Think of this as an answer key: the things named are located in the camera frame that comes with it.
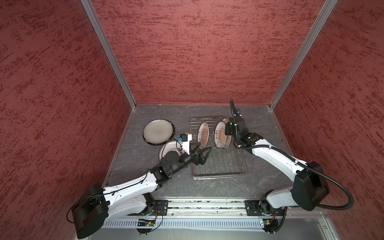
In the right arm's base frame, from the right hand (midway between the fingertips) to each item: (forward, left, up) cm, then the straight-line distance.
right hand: (229, 125), depth 86 cm
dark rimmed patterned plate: (0, +39, -14) cm, 41 cm away
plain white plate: (+10, +47, -17) cm, 51 cm away
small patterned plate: (+2, +15, -11) cm, 19 cm away
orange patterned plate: (-4, +3, -10) cm, 11 cm away
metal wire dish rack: (-14, +2, -17) cm, 22 cm away
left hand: (-17, +15, +5) cm, 23 cm away
